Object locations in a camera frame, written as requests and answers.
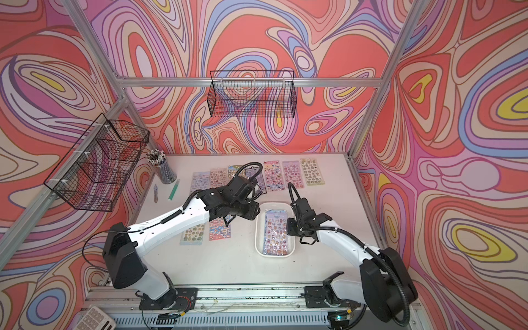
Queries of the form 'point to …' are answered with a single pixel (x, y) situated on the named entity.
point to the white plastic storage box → (260, 213)
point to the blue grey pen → (156, 198)
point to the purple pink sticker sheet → (292, 174)
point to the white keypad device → (95, 319)
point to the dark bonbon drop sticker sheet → (251, 172)
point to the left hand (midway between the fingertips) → (260, 211)
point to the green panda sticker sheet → (232, 169)
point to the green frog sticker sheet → (193, 236)
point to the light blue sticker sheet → (201, 180)
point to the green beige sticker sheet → (311, 172)
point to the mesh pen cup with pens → (157, 158)
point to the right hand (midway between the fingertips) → (293, 233)
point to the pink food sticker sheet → (218, 177)
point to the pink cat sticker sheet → (274, 180)
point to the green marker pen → (174, 190)
